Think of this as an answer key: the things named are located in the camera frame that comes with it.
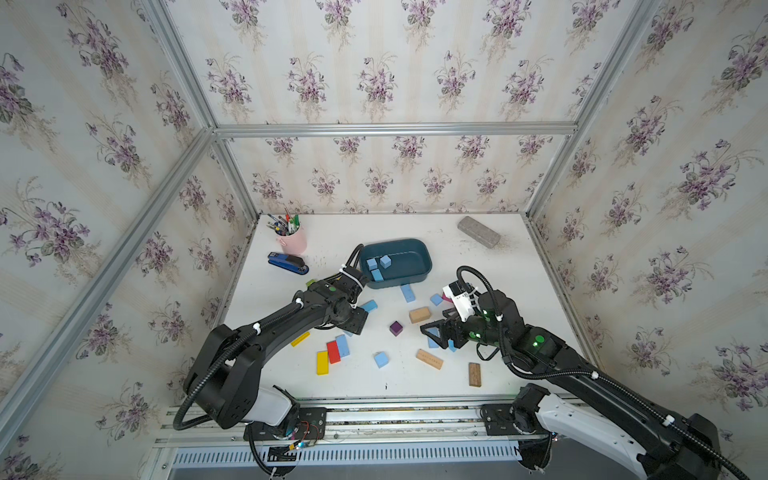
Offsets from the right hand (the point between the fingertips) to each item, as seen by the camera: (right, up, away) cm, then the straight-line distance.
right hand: (439, 320), depth 74 cm
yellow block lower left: (-39, -9, +13) cm, 42 cm away
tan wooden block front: (-1, -14, +10) cm, 17 cm away
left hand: (-23, -3, +11) cm, 26 cm away
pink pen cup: (-46, +19, +30) cm, 58 cm away
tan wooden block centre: (-3, -2, +17) cm, 17 cm away
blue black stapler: (-48, +13, +27) cm, 56 cm away
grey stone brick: (+22, +24, +37) cm, 49 cm away
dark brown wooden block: (+11, -16, +6) cm, 20 cm away
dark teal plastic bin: (-5, +13, +32) cm, 35 cm away
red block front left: (-29, -12, +10) cm, 33 cm away
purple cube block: (-11, -6, +14) cm, 18 cm away
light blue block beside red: (-26, -11, +14) cm, 32 cm away
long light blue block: (-19, -1, +21) cm, 28 cm away
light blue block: (-18, +13, +27) cm, 35 cm away
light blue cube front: (-15, -13, +9) cm, 22 cm away
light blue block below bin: (-6, +3, +24) cm, 25 cm away
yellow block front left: (-32, -15, +10) cm, 36 cm away
